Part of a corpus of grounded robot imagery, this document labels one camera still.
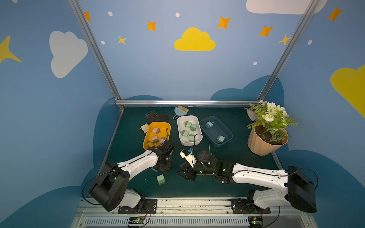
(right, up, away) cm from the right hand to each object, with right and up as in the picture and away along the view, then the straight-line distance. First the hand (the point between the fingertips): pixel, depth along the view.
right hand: (180, 167), depth 72 cm
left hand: (-9, -3, +15) cm, 18 cm away
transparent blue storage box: (+25, +16, +34) cm, 45 cm away
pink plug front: (-15, +10, +30) cm, 35 cm away
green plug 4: (+7, +12, +28) cm, 32 cm away
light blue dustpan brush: (-1, +33, +47) cm, 58 cm away
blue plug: (+21, +22, +35) cm, 46 cm away
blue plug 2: (+28, +12, +28) cm, 41 cm away
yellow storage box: (-19, +15, +32) cm, 40 cm away
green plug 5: (-12, -10, +10) cm, 18 cm away
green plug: (+5, +22, +36) cm, 42 cm away
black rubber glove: (-23, +28, +39) cm, 53 cm away
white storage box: (+6, +17, +35) cm, 39 cm away
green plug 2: (+9, +19, +35) cm, 41 cm away
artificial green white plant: (+50, +26, +3) cm, 56 cm away
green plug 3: (+3, +15, +31) cm, 35 cm away
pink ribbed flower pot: (+48, +12, +8) cm, 50 cm away
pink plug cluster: (-18, +11, +26) cm, 34 cm away
